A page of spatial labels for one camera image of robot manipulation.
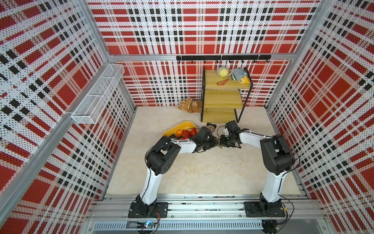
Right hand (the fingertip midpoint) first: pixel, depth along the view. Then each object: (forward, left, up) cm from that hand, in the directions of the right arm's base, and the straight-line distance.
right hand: (222, 142), depth 99 cm
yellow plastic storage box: (+14, +25, +2) cm, 29 cm away
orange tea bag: (+7, +31, +2) cm, 31 cm away
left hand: (-1, +2, +3) cm, 4 cm away
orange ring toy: (+24, +1, +32) cm, 40 cm away
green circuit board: (-46, +47, -2) cm, 65 cm away
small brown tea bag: (+15, +7, -1) cm, 16 cm away
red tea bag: (+5, +25, +3) cm, 25 cm away
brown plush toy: (+29, +23, +8) cm, 37 cm away
